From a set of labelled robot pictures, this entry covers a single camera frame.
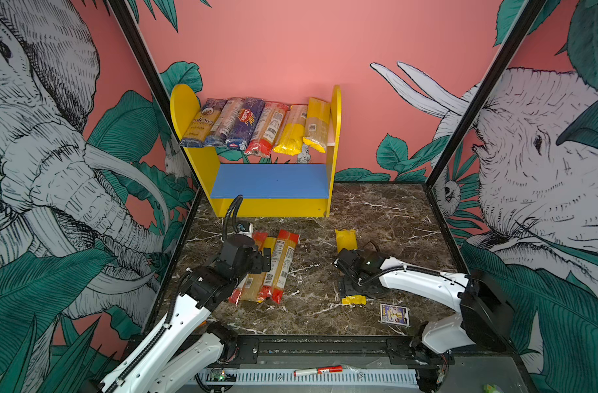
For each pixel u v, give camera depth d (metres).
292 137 0.73
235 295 0.82
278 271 0.88
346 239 0.98
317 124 0.77
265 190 0.99
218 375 0.70
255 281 0.86
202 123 0.78
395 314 0.80
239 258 0.54
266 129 0.76
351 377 0.70
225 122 0.79
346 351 0.75
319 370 0.70
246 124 0.77
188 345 0.46
